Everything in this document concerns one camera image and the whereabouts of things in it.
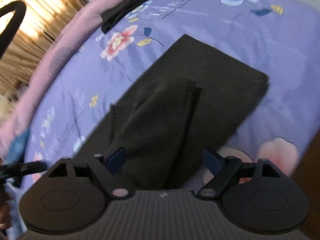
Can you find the blue jeans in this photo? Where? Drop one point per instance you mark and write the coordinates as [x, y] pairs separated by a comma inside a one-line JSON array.
[[17, 148]]

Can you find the purple floral bed sheet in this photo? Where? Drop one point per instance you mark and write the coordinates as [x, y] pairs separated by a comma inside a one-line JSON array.
[[277, 37]]

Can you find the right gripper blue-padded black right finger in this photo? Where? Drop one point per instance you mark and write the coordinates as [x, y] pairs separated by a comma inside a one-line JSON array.
[[223, 169]]

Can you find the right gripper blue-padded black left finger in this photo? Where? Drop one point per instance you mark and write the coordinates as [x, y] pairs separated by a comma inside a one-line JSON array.
[[102, 174]]

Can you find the dark brown knit pants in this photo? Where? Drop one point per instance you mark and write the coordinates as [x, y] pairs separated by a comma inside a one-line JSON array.
[[194, 96]]

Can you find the golden brown curtain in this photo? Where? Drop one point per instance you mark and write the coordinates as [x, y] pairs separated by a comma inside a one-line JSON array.
[[43, 22]]

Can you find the pink quilt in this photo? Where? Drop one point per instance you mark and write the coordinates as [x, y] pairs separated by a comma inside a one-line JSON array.
[[71, 38]]

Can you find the folded black garment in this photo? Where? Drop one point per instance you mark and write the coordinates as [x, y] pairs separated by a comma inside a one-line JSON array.
[[113, 15]]

